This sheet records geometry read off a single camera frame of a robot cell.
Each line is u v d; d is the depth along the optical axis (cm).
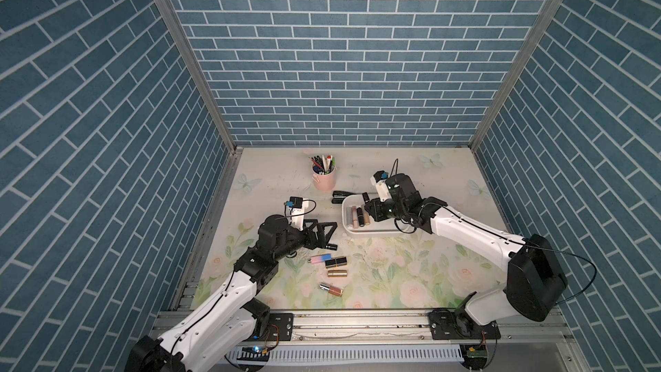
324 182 100
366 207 84
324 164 100
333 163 99
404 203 64
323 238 68
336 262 84
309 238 68
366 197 85
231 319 50
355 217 96
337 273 83
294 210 68
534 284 44
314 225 78
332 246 89
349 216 96
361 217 96
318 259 86
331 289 79
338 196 102
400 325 75
